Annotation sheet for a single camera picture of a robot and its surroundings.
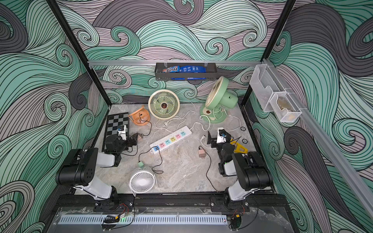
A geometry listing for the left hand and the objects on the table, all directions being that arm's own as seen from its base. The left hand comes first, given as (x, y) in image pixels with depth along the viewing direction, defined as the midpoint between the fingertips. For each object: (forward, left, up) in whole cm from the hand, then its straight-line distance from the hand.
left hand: (130, 131), depth 94 cm
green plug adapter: (-20, -10, -5) cm, 23 cm away
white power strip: (-3, -27, -5) cm, 27 cm away
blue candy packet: (+31, -36, +28) cm, 55 cm away
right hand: (-2, -57, +5) cm, 57 cm away
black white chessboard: (+11, +16, -4) cm, 20 cm away
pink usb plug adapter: (-12, -47, -7) cm, 49 cm away
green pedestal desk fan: (+12, -57, +18) cm, 61 cm away
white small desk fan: (-31, -14, +2) cm, 34 cm away
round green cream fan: (+19, -21, +7) cm, 29 cm away
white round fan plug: (+12, -22, -7) cm, 26 cm away
